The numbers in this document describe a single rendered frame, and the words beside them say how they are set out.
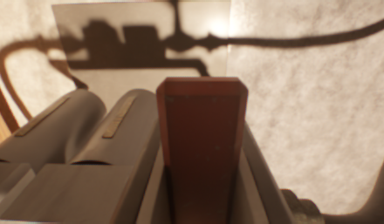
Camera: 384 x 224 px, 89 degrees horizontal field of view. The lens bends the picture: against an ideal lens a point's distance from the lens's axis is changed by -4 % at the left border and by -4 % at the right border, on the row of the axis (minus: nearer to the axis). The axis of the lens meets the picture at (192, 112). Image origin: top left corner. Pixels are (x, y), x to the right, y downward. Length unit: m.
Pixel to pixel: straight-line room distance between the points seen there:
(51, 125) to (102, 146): 0.09
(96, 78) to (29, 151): 0.39
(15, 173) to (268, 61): 0.53
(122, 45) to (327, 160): 0.74
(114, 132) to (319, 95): 0.57
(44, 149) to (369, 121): 0.80
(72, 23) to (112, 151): 0.44
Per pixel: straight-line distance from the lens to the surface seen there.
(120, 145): 0.21
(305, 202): 0.19
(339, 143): 0.81
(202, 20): 0.52
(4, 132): 0.81
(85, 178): 0.18
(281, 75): 0.60
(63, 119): 0.29
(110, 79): 0.60
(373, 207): 0.22
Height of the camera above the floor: 0.52
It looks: 60 degrees down
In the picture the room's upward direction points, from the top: 177 degrees counter-clockwise
